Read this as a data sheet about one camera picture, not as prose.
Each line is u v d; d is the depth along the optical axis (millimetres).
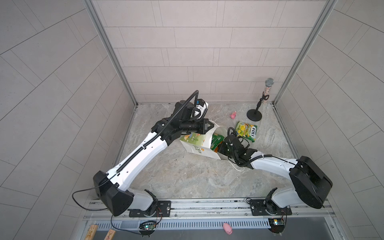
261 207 719
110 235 635
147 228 645
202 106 604
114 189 369
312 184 423
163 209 706
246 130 977
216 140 866
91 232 642
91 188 372
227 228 655
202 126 576
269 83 855
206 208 724
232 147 653
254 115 1084
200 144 738
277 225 682
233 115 1080
